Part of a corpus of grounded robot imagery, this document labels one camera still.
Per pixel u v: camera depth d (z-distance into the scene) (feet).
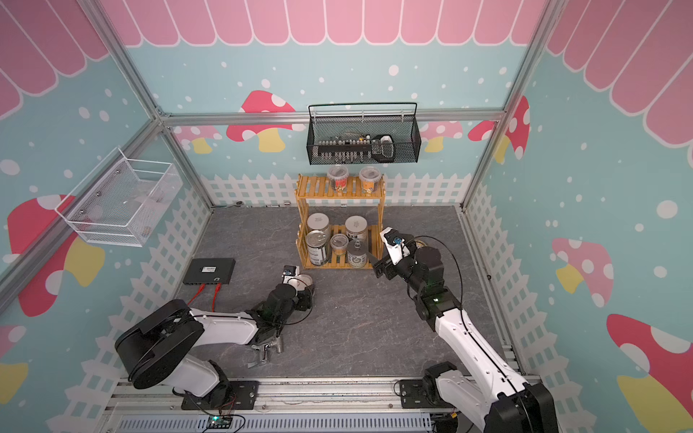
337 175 2.73
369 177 2.73
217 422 2.39
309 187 2.91
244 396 2.45
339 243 3.21
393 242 2.06
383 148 2.96
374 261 2.23
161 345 1.52
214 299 3.01
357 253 3.04
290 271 2.59
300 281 2.59
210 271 3.19
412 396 2.43
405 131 3.13
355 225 3.22
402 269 2.21
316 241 3.03
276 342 2.69
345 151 2.94
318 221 3.27
